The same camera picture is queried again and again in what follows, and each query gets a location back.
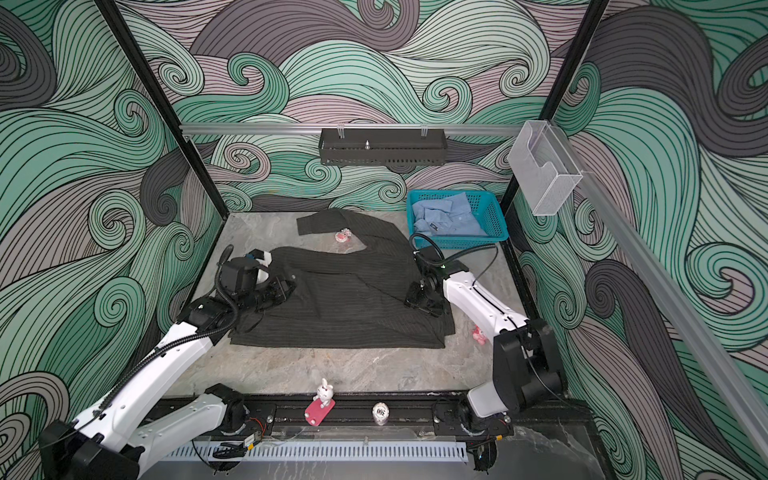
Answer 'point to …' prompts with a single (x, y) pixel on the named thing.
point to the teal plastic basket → (486, 210)
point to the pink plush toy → (478, 335)
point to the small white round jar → (380, 413)
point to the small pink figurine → (344, 235)
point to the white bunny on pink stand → (321, 405)
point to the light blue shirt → (450, 216)
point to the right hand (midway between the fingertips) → (412, 307)
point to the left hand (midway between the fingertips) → (296, 282)
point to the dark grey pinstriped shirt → (346, 298)
